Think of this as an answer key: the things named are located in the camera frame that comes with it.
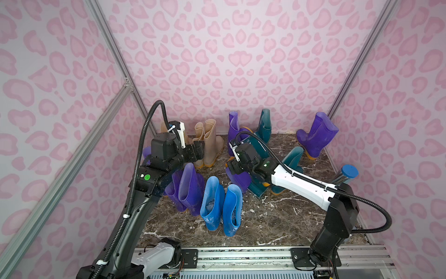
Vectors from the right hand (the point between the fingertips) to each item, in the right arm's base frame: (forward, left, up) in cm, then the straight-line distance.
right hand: (236, 158), depth 83 cm
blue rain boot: (-27, +1, +7) cm, 28 cm away
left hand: (-6, +15, +18) cm, 24 cm away
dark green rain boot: (+15, -14, +5) cm, 21 cm away
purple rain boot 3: (-6, -3, -10) cm, 12 cm away
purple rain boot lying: (+13, +2, +6) cm, 15 cm away
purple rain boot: (-19, +17, +6) cm, 27 cm away
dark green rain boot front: (-6, -11, -18) cm, 22 cm away
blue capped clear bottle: (-7, -49, -1) cm, 50 cm away
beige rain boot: (+14, +19, +6) cm, 24 cm away
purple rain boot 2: (-20, +25, +7) cm, 33 cm away
